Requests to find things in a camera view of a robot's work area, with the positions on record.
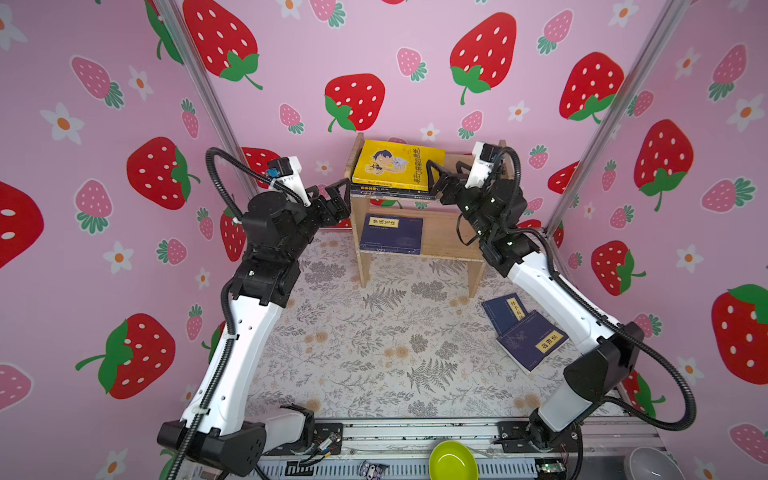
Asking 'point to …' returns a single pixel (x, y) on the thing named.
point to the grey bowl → (651, 463)
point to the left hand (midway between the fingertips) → (334, 181)
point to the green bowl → (452, 460)
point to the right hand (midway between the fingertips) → (442, 161)
